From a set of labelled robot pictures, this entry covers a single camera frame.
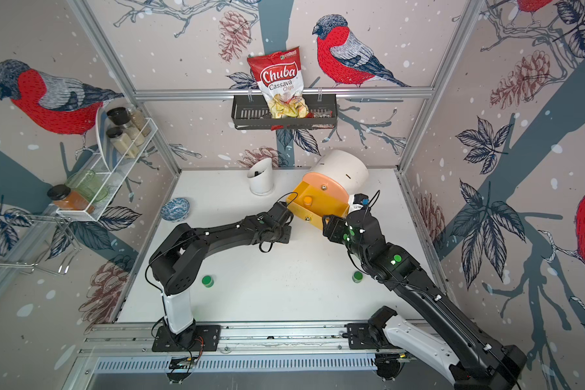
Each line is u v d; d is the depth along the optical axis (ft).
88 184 2.26
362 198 2.03
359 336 2.39
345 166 3.05
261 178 3.27
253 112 3.11
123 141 2.51
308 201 3.09
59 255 2.20
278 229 2.45
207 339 2.40
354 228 1.70
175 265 1.60
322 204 3.03
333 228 2.01
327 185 2.82
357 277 2.73
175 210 3.40
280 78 2.62
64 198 1.96
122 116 2.58
